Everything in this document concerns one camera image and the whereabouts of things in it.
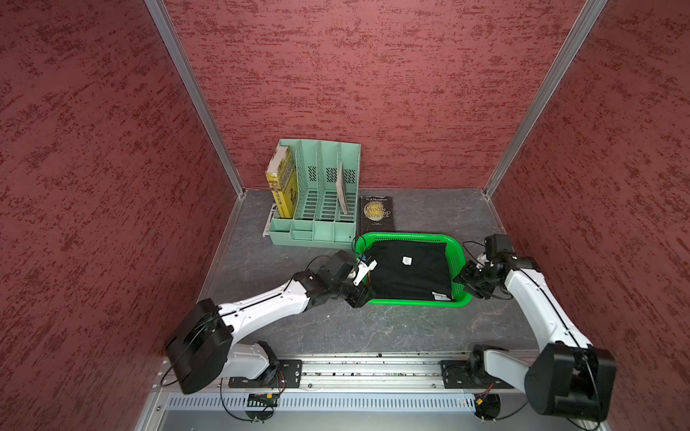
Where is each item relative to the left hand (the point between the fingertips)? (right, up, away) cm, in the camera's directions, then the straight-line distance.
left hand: (365, 295), depth 80 cm
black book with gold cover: (+6, +25, +30) cm, 39 cm away
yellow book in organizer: (-30, +38, +14) cm, 50 cm away
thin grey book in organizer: (-8, +35, +20) cm, 41 cm away
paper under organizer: (-39, +19, +25) cm, 50 cm away
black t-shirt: (+16, +6, +10) cm, 20 cm away
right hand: (+29, +3, +2) cm, 29 cm away
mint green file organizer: (-15, +42, +34) cm, 56 cm away
